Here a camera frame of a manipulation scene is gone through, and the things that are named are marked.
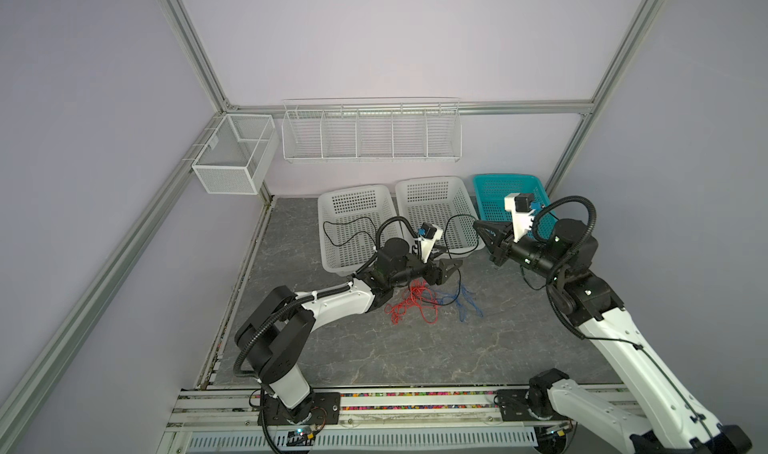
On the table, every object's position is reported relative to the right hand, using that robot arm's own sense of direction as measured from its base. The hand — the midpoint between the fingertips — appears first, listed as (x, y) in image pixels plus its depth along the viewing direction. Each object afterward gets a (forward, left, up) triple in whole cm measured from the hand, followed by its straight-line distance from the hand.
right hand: (476, 225), depth 65 cm
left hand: (+1, +2, -15) cm, 15 cm away
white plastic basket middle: (+41, -1, -35) cm, 54 cm away
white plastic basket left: (+36, +37, -30) cm, 60 cm away
